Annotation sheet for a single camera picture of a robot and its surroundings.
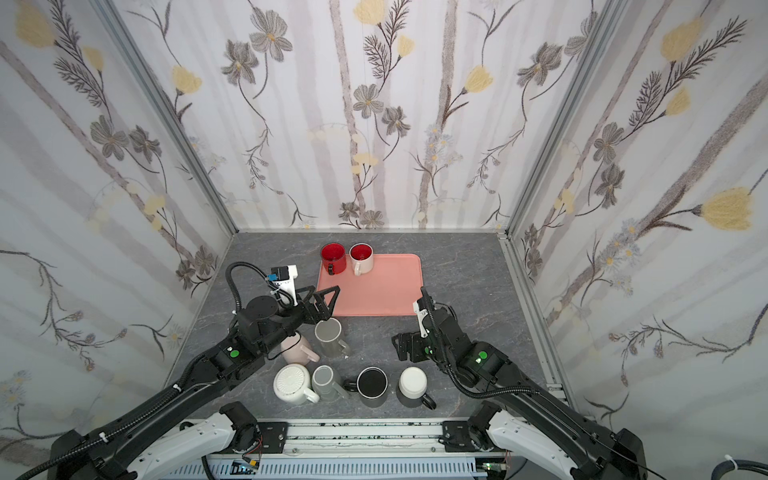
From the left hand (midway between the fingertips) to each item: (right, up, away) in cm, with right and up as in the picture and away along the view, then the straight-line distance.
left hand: (323, 283), depth 72 cm
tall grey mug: (-1, -14, +8) cm, 16 cm away
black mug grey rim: (+12, -26, +2) cm, 29 cm away
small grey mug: (0, -26, +2) cm, 26 cm away
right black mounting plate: (+33, -39, +2) cm, 51 cm away
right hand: (+19, -13, +3) cm, 23 cm away
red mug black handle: (-4, +5, +36) cm, 36 cm away
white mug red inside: (+6, +6, +33) cm, 35 cm away
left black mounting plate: (-13, -39, +2) cm, 41 cm away
